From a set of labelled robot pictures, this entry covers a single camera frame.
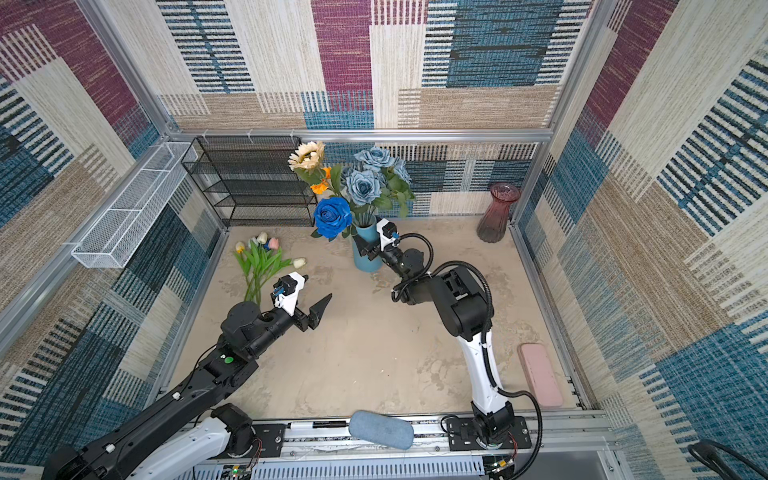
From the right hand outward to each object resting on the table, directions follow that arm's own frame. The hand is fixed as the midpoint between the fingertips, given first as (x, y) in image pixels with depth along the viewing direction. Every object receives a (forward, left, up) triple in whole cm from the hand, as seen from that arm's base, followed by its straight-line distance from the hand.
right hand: (362, 223), depth 89 cm
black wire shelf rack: (+27, +41, -5) cm, 49 cm away
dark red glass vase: (+15, -47, -19) cm, 52 cm away
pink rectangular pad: (-38, -47, -22) cm, 64 cm away
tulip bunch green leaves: (+1, +38, -20) cm, 43 cm away
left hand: (-22, +10, +3) cm, 24 cm away
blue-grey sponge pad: (-50, -4, -19) cm, 53 cm away
